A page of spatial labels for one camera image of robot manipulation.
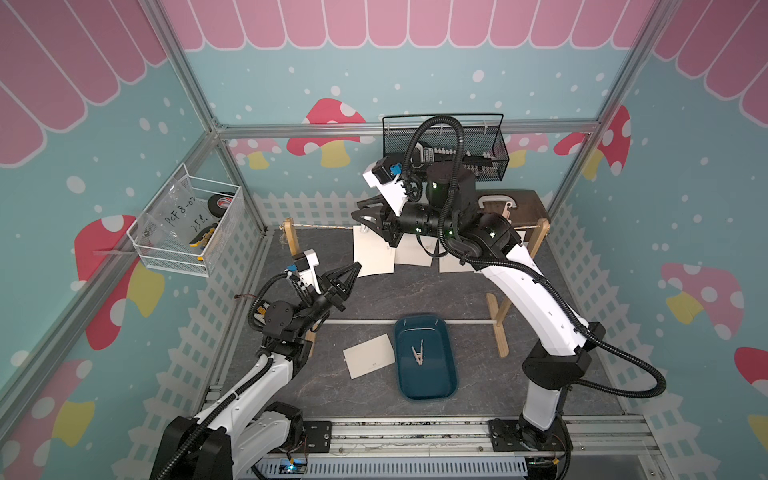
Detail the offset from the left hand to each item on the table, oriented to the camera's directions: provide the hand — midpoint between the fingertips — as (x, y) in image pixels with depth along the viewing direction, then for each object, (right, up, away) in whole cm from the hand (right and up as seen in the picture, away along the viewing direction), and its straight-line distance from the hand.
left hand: (363, 270), depth 68 cm
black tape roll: (-41, +17, +13) cm, 46 cm away
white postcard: (0, -27, +21) cm, 34 cm away
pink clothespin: (+14, -26, +19) cm, 35 cm away
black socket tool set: (+34, +32, +24) cm, 52 cm away
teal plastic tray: (+16, -26, +19) cm, 36 cm away
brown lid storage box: (+49, +19, +30) cm, 61 cm away
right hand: (0, +12, -11) cm, 16 cm away
